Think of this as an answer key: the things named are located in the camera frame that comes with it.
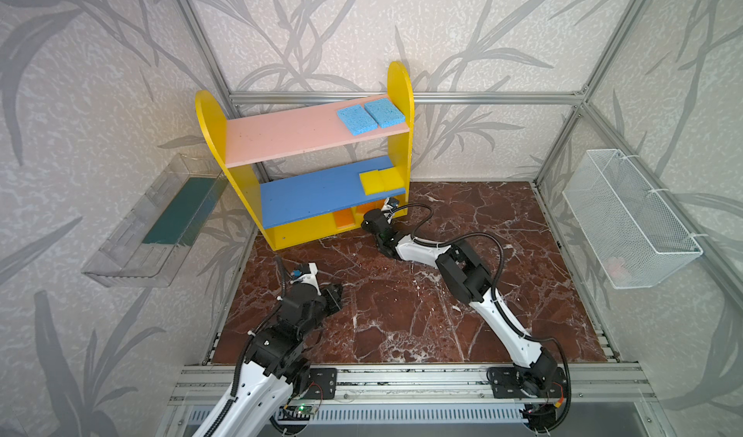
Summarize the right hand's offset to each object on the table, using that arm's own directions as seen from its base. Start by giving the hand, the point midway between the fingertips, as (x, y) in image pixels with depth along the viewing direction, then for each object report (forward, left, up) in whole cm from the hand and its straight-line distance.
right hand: (369, 205), depth 106 cm
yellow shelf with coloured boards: (+19, +21, 0) cm, 29 cm away
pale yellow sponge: (-5, +9, -2) cm, 11 cm away
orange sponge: (-5, +1, +5) cm, 7 cm away
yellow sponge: (+3, -8, +11) cm, 14 cm away
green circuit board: (-62, +16, -5) cm, 64 cm away
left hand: (-34, +3, +9) cm, 35 cm away
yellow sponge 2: (+2, -1, +10) cm, 11 cm away
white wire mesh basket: (-33, -62, +29) cm, 76 cm away
